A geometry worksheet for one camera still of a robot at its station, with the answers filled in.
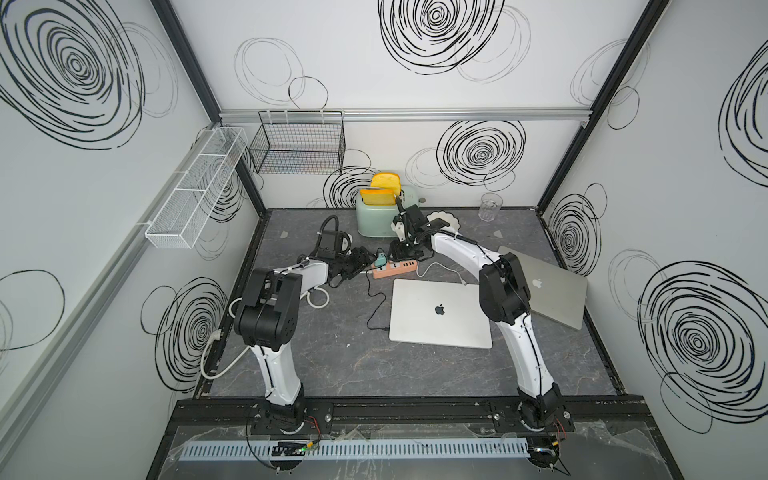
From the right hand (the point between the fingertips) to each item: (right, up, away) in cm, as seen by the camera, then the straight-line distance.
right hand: (394, 255), depth 99 cm
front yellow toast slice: (-5, +20, -2) cm, 20 cm away
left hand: (-8, -2, -2) cm, 8 cm away
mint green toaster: (-5, +12, +3) cm, 13 cm away
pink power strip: (-1, -4, 0) cm, 4 cm away
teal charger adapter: (-4, -1, -3) cm, 5 cm away
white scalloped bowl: (+23, +11, +13) cm, 29 cm away
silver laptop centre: (+14, -18, -8) cm, 24 cm away
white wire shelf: (-52, +11, -27) cm, 60 cm away
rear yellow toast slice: (-3, +26, +3) cm, 26 cm away
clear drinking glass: (+38, +18, +17) cm, 45 cm away
